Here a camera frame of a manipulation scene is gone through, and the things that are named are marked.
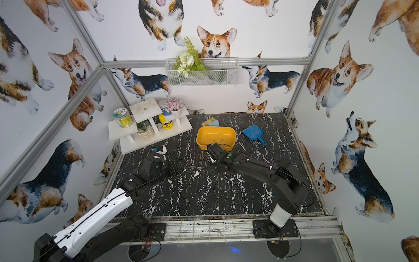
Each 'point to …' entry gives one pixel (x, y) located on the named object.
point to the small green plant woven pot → (144, 131)
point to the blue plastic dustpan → (254, 132)
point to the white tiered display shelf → (153, 121)
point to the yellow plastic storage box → (225, 136)
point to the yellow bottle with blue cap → (165, 124)
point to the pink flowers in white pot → (174, 106)
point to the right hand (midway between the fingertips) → (214, 162)
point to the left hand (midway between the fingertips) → (179, 159)
